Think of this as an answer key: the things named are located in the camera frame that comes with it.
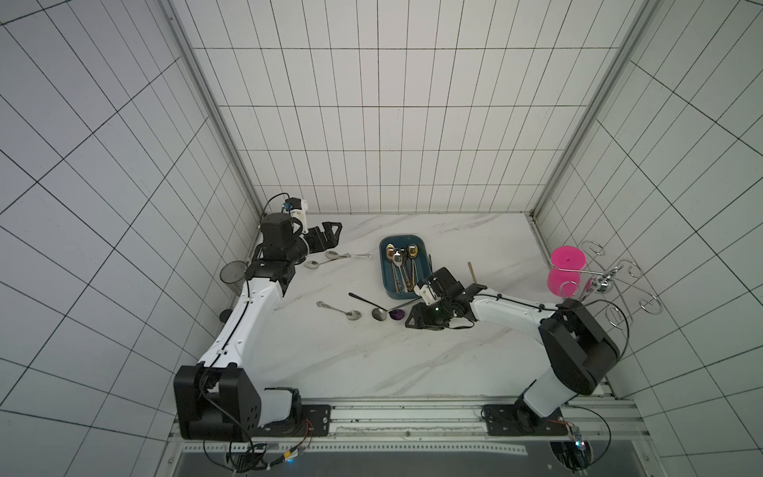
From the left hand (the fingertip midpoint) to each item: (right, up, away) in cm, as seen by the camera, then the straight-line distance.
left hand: (328, 233), depth 81 cm
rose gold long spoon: (+47, -13, +23) cm, 54 cm away
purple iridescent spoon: (+19, -25, +10) cm, 33 cm away
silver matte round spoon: (+15, -26, +11) cm, 31 cm away
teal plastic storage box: (+29, -11, +22) cm, 38 cm away
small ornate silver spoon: (+6, -26, +10) cm, 28 cm away
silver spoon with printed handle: (-3, -8, +26) cm, 27 cm away
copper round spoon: (+18, -7, +25) cm, 31 cm away
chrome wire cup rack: (+67, -10, -12) cm, 69 cm away
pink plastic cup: (+64, -11, -3) cm, 65 cm away
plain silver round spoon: (-10, -11, +23) cm, 27 cm away
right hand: (+21, -28, +5) cm, 35 cm away
